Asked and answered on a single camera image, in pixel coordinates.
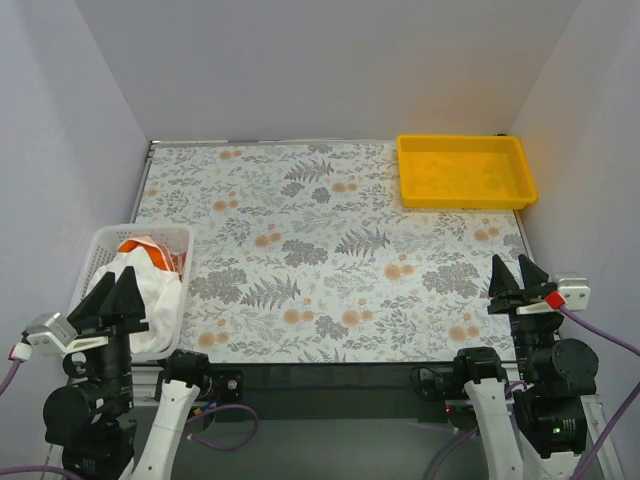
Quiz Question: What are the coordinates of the white towel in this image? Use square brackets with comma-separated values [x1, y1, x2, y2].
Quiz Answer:
[87, 248, 182, 354]

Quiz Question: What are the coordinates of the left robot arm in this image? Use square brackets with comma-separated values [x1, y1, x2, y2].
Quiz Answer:
[43, 267, 207, 479]

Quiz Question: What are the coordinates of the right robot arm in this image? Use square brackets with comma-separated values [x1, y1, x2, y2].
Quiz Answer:
[454, 255, 599, 479]

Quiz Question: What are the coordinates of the orange patterned towel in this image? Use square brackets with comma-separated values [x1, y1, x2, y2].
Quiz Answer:
[117, 236, 186, 275]

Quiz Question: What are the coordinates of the white plastic basket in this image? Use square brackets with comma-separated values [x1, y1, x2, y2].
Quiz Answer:
[71, 224, 195, 363]

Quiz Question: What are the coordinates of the yellow plastic tray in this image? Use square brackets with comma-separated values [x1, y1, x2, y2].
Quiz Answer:
[396, 135, 538, 210]

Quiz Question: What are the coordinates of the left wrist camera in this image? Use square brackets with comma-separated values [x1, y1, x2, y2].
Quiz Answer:
[8, 312, 78, 362]

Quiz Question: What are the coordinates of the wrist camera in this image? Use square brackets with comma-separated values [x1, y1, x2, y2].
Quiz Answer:
[550, 273, 591, 312]
[8, 312, 78, 362]

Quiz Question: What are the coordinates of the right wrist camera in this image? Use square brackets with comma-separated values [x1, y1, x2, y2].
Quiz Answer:
[550, 273, 591, 312]

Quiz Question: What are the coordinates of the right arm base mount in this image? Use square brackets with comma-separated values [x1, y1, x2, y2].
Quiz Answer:
[409, 366, 474, 415]

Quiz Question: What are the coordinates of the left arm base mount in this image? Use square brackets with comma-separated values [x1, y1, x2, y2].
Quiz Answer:
[153, 368, 243, 417]

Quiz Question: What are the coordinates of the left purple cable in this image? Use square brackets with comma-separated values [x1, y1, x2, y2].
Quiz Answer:
[0, 357, 261, 480]

